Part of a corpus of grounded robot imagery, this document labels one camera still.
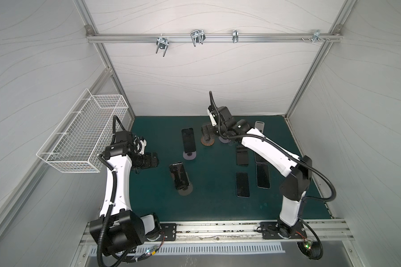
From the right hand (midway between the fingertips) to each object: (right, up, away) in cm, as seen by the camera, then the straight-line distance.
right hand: (209, 127), depth 82 cm
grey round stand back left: (-12, -17, +19) cm, 28 cm away
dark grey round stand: (-12, -34, +4) cm, 36 cm away
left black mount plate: (-19, -48, -8) cm, 52 cm away
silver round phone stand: (+33, +1, +22) cm, 39 cm away
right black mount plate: (+28, -42, -16) cm, 53 cm away
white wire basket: (-54, -3, -11) cm, 56 cm away
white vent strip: (-24, -52, -13) cm, 59 cm away
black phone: (-11, -7, +11) cm, 18 cm away
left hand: (-30, -17, -5) cm, 35 cm away
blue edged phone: (+18, -31, +6) cm, 37 cm away
